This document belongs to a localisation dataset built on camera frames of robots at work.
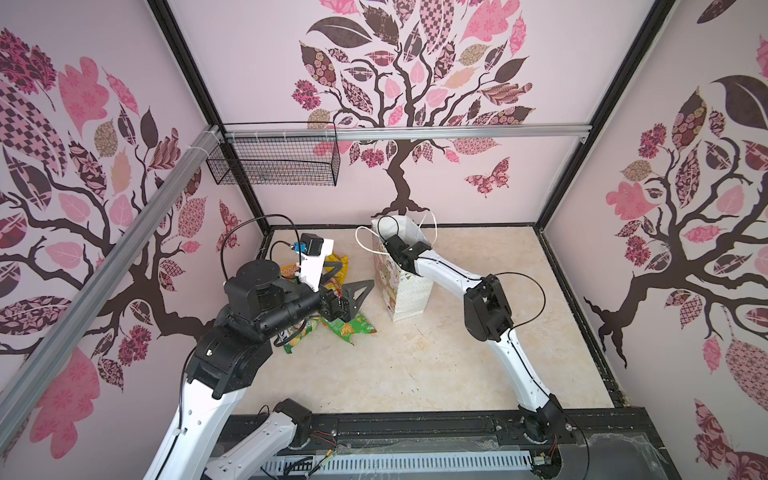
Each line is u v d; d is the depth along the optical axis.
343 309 0.48
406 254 0.76
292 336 0.52
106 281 0.53
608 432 0.74
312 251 0.45
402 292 0.83
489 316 0.62
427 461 0.65
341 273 0.59
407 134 0.94
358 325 0.88
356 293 0.48
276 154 0.95
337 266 0.59
